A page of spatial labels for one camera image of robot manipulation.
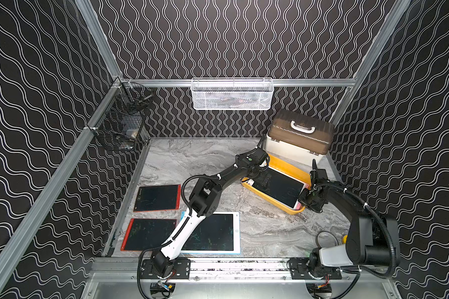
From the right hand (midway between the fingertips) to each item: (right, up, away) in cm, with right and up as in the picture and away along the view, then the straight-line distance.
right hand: (304, 202), depth 90 cm
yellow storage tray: (-8, +18, +15) cm, 25 cm away
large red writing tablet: (-76, -13, -5) cm, 77 cm away
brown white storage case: (0, +32, +6) cm, 33 cm away
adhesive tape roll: (+6, -15, -7) cm, 17 cm away
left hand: (-19, +12, +9) cm, 24 cm away
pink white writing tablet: (-8, +6, +8) cm, 13 cm away
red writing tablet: (-73, +1, +6) cm, 73 cm away
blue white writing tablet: (-41, -13, -4) cm, 43 cm away
